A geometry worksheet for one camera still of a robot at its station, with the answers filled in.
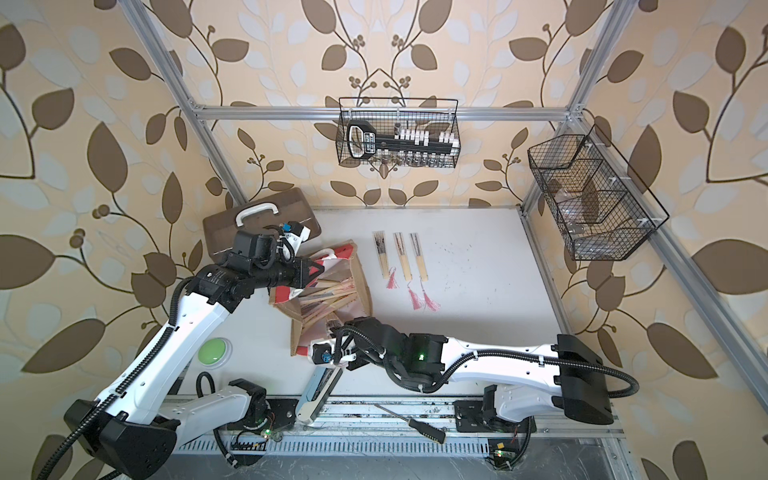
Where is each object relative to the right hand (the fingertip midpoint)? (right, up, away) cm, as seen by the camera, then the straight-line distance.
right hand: (336, 324), depth 69 cm
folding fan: (+23, +8, +34) cm, 42 cm away
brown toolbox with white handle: (-23, +29, +24) cm, 44 cm away
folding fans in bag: (-7, +3, +22) cm, 23 cm away
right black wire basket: (+66, +28, +5) cm, 71 cm away
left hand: (-5, +14, +3) cm, 15 cm away
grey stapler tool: (-6, -20, +7) cm, 22 cm away
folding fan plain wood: (+18, +9, +36) cm, 41 cm away
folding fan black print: (+9, +17, +40) cm, 44 cm away
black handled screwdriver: (+22, -26, +2) cm, 35 cm away
